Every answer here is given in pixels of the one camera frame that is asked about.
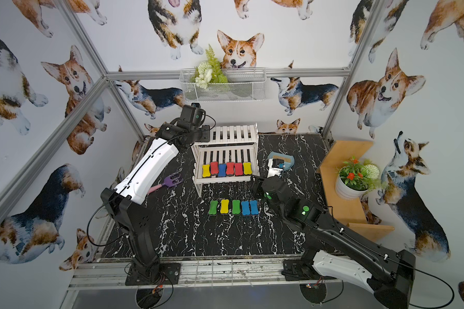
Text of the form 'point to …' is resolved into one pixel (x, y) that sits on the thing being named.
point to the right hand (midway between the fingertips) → (259, 172)
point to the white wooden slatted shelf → (231, 154)
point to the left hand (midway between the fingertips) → (201, 126)
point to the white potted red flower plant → (355, 180)
